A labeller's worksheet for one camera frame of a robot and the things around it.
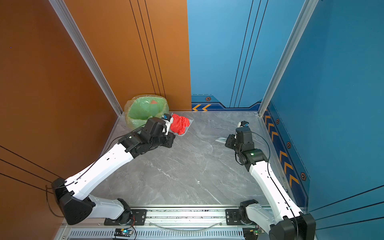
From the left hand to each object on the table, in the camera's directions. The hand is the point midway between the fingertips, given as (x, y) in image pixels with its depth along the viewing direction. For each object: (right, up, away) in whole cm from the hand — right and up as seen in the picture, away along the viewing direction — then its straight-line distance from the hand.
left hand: (174, 134), depth 75 cm
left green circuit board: (-24, -47, -4) cm, 53 cm away
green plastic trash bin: (-25, +15, +22) cm, 37 cm away
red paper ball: (+2, +5, +2) cm, 6 cm away
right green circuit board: (+37, -47, -5) cm, 60 cm away
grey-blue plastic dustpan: (+8, +7, +2) cm, 11 cm away
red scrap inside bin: (-17, +20, +22) cm, 34 cm away
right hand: (+28, -2, +5) cm, 29 cm away
